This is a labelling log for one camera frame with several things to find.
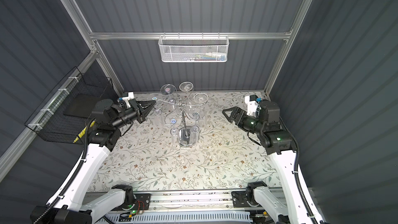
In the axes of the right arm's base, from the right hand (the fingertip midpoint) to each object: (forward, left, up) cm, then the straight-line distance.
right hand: (229, 116), depth 66 cm
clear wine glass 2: (+18, +20, +1) cm, 27 cm away
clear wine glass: (+14, +29, 0) cm, 32 cm away
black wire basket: (+2, +76, -1) cm, 76 cm away
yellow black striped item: (-5, +65, -4) cm, 66 cm away
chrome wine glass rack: (+7, +22, -30) cm, 37 cm away
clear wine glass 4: (+1, +15, 0) cm, 15 cm away
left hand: (+4, +32, +5) cm, 32 cm away
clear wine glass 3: (+11, +13, -1) cm, 17 cm away
